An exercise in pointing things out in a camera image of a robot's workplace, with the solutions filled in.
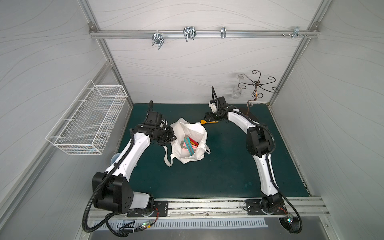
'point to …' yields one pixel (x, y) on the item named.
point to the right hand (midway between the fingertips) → (209, 115)
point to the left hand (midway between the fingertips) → (177, 137)
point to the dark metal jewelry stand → (257, 95)
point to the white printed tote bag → (196, 132)
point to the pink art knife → (185, 146)
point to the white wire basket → (90, 126)
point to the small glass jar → (236, 92)
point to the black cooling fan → (290, 223)
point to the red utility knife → (195, 143)
